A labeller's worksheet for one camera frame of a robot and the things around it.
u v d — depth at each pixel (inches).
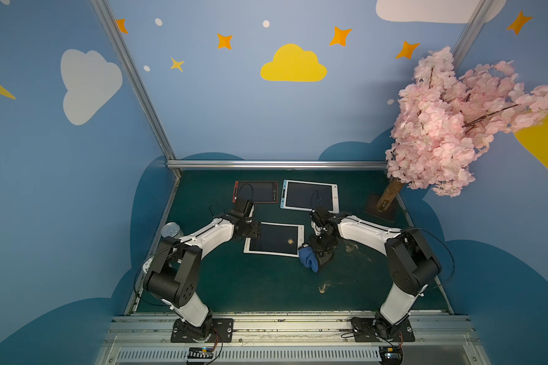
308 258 34.5
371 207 42.2
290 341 29.0
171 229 36.6
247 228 33.1
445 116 22.6
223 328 29.7
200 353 28.8
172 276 18.0
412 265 18.9
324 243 31.6
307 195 43.6
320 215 30.1
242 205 29.3
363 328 29.5
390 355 28.9
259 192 44.8
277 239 38.7
